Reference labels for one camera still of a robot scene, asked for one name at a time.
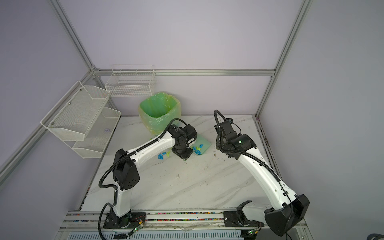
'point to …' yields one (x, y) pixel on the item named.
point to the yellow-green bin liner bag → (158, 111)
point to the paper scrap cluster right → (197, 150)
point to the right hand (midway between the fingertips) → (222, 140)
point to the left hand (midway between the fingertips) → (183, 157)
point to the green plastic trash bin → (158, 110)
